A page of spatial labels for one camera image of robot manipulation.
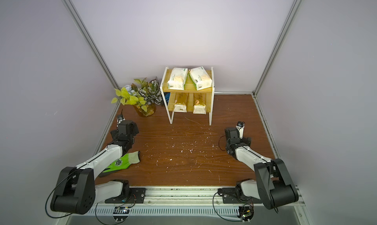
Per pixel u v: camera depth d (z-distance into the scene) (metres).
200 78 0.74
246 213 0.70
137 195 0.73
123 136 0.67
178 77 0.74
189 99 0.96
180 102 0.83
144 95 0.85
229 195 0.73
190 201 0.73
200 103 0.82
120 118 0.75
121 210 0.72
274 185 0.41
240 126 0.79
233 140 0.70
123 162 0.83
